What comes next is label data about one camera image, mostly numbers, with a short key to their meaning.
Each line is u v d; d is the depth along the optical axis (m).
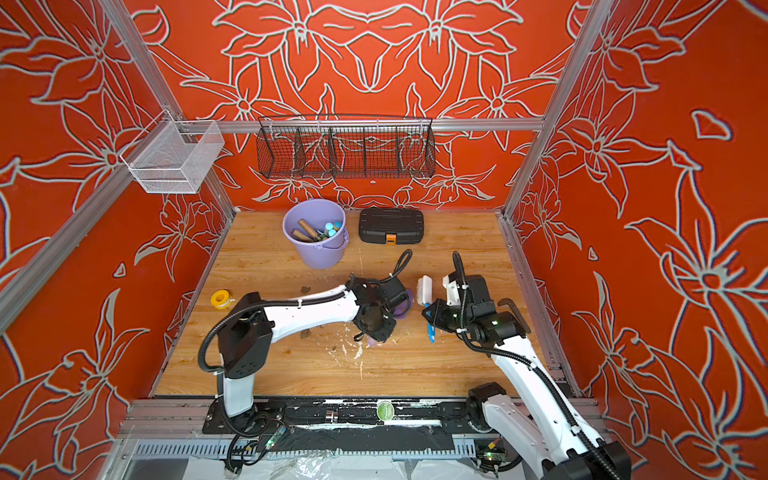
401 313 0.70
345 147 0.99
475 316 0.58
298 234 0.98
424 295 0.79
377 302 0.61
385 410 0.74
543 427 0.43
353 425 0.73
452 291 0.72
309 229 1.01
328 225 0.92
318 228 1.04
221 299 0.93
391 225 1.08
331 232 0.92
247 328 0.51
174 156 0.92
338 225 0.92
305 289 0.98
